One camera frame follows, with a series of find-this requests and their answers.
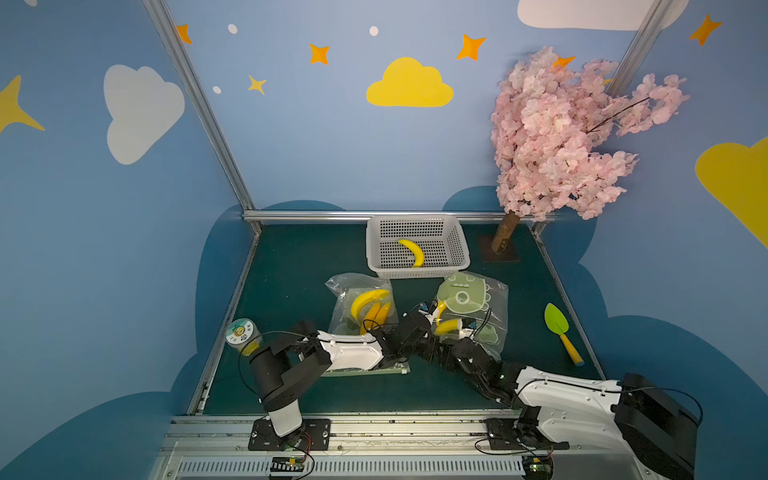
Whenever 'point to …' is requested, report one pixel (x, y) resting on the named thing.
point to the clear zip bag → (355, 298)
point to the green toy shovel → (558, 320)
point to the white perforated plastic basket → (441, 240)
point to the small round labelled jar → (241, 331)
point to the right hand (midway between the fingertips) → (446, 343)
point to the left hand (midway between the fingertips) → (442, 337)
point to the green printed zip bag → (472, 307)
